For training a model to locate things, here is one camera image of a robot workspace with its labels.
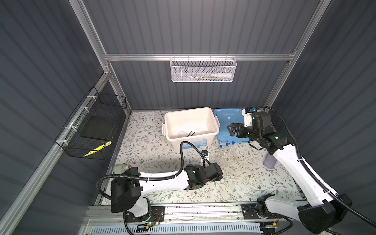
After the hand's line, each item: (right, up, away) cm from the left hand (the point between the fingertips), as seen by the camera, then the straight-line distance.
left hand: (213, 171), depth 78 cm
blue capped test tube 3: (+12, +14, +5) cm, 19 cm away
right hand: (+12, +23, -3) cm, 26 cm away
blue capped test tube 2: (+8, +13, +5) cm, 16 cm away
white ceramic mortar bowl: (-19, +18, +25) cm, 36 cm away
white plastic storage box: (-6, +24, +34) cm, 42 cm away
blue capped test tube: (+4, +12, +3) cm, 14 cm away
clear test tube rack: (+12, +5, +16) cm, 21 cm away
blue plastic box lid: (+16, +31, +40) cm, 53 cm away
